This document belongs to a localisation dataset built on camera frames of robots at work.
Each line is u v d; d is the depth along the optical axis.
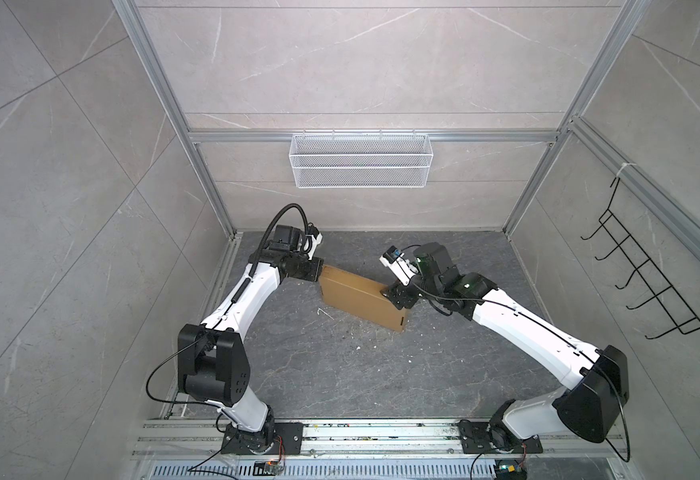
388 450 0.73
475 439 0.73
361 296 0.84
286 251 0.67
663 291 0.63
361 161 1.01
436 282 0.57
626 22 0.70
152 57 0.75
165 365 0.40
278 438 0.73
